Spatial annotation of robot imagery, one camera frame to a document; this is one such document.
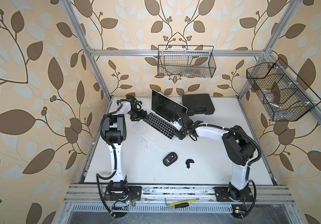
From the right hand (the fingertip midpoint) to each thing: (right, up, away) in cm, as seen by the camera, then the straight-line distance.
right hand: (178, 131), depth 97 cm
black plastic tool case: (+17, +20, +15) cm, 31 cm away
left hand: (-28, +10, +7) cm, 30 cm away
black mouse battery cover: (+4, -17, -12) cm, 22 cm away
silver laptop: (-15, +3, +5) cm, 16 cm away
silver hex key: (-9, -34, -25) cm, 43 cm away
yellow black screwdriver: (+1, -33, -26) cm, 43 cm away
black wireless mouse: (-7, -15, -13) cm, 21 cm away
